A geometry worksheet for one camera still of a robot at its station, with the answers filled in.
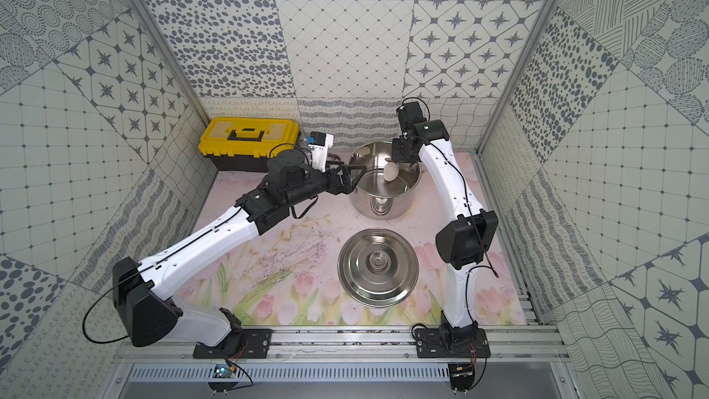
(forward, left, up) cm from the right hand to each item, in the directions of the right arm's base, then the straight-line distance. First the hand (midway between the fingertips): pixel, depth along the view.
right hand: (405, 158), depth 86 cm
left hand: (-13, +15, +13) cm, 23 cm away
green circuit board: (-54, +50, -26) cm, 78 cm away
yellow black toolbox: (+14, +58, -6) cm, 60 cm away
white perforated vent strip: (-54, +32, -25) cm, 68 cm away
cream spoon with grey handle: (+12, +3, -20) cm, 23 cm away
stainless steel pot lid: (-26, +8, -23) cm, 36 cm away
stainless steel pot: (-5, +9, -14) cm, 18 cm away
